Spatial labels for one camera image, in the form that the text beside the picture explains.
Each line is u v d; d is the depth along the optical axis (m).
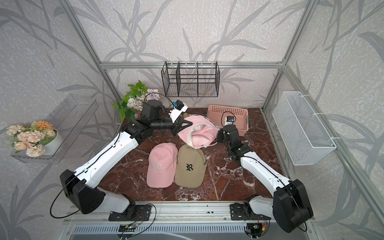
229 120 0.72
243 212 0.73
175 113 0.60
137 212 0.72
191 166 0.82
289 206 0.40
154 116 0.56
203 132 0.84
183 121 0.65
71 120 0.76
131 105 0.83
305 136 0.60
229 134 0.61
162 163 0.82
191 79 1.05
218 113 1.15
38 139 0.51
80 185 0.39
